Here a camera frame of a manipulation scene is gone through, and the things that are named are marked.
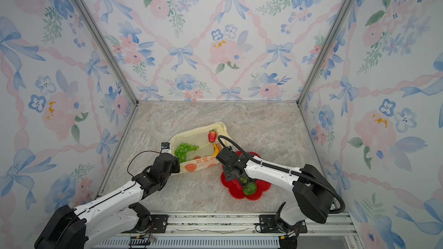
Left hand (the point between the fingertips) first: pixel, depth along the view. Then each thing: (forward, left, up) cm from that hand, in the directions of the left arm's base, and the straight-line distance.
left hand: (177, 156), depth 86 cm
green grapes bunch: (+5, -1, -1) cm, 5 cm away
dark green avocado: (-15, -35, -2) cm, 38 cm away
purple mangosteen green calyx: (-11, -33, -3) cm, 35 cm away
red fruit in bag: (+15, -17, -3) cm, 22 cm away
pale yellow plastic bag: (0, -12, -2) cm, 12 cm away
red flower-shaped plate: (-13, -29, -7) cm, 33 cm away
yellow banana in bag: (+6, -19, -6) cm, 21 cm away
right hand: (-6, -28, -3) cm, 29 cm away
